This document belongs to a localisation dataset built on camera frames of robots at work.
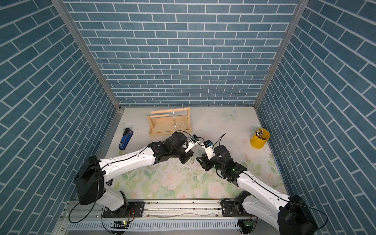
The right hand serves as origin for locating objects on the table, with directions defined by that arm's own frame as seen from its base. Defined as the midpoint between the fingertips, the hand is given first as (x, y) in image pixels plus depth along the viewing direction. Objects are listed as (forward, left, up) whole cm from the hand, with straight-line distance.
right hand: (201, 157), depth 81 cm
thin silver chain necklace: (-6, +5, +9) cm, 12 cm away
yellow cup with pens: (+16, -35, -2) cm, 39 cm away
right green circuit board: (-27, -26, -12) cm, 39 cm away
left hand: (0, +3, +2) cm, 4 cm away
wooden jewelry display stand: (+31, +28, -12) cm, 44 cm away
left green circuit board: (-33, +38, -14) cm, 52 cm away
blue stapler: (+16, +52, -7) cm, 55 cm away
